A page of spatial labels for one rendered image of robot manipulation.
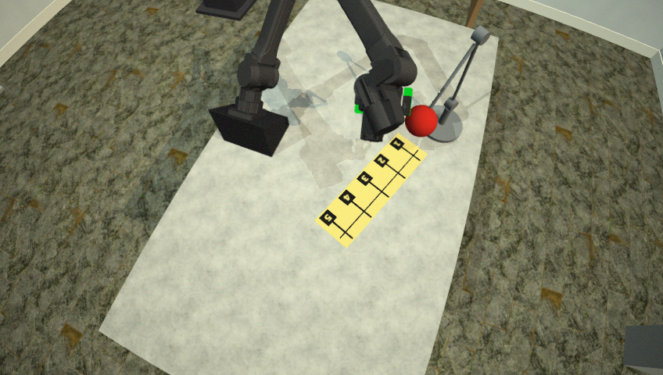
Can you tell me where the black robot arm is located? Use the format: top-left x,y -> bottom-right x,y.
228,0 -> 418,142

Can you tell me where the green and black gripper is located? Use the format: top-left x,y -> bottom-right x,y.
354,86 -> 413,116

